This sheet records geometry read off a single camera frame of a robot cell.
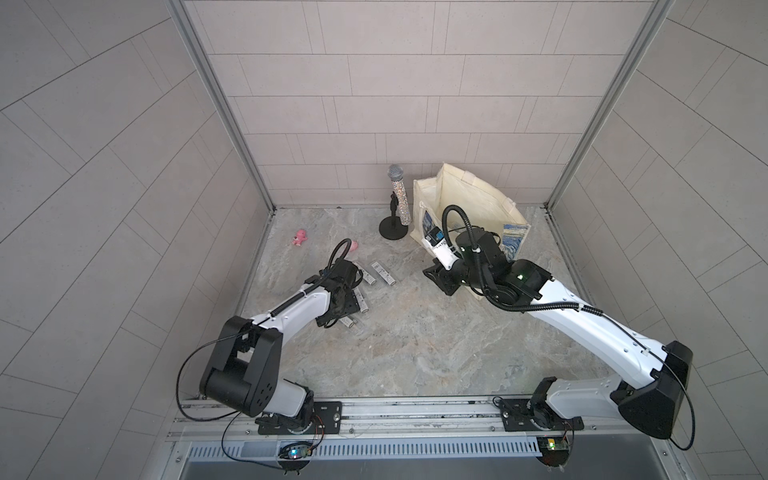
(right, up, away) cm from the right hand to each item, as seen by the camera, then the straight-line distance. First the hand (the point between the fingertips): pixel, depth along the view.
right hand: (428, 267), depth 73 cm
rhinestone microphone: (-8, +26, +16) cm, 32 cm away
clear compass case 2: (-18, -6, +23) cm, 29 cm away
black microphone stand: (-10, +10, +36) cm, 38 cm away
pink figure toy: (-42, +7, +32) cm, 54 cm away
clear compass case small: (-22, -17, +12) cm, 31 cm away
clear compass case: (-11, -7, +22) cm, 25 cm away
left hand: (-23, -14, +17) cm, 32 cm away
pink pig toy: (-23, +4, +32) cm, 39 cm away
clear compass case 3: (-19, -12, +16) cm, 28 cm away
